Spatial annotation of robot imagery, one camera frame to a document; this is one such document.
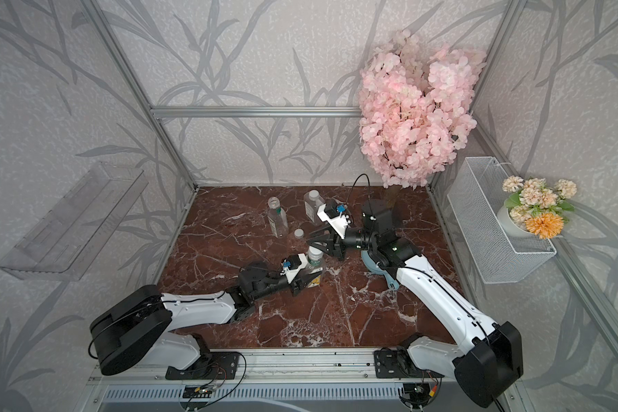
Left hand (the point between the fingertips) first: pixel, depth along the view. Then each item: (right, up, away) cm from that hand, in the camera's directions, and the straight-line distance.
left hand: (317, 268), depth 76 cm
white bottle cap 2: (0, +6, -10) cm, 12 cm away
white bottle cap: (-9, +8, +29) cm, 31 cm away
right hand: (-2, +10, -8) cm, 13 cm away
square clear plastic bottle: (-2, +20, +24) cm, 31 cm away
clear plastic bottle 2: (0, +4, -8) cm, 9 cm away
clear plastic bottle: (-16, +14, +20) cm, 29 cm away
